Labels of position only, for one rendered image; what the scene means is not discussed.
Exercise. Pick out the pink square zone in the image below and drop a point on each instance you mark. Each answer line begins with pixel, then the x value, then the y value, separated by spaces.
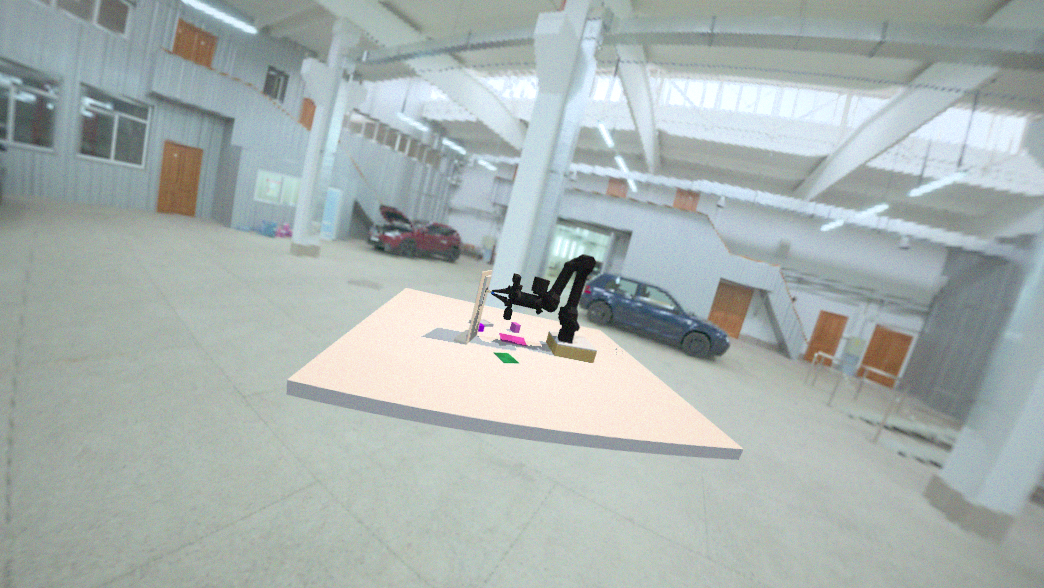
pixel 512 339

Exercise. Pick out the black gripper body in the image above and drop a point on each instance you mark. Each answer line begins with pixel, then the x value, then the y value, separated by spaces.
pixel 516 297

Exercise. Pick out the beige panel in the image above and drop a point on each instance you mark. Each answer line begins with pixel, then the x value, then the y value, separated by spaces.
pixel 470 333

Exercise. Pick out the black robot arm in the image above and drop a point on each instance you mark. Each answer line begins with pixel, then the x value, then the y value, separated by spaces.
pixel 550 300

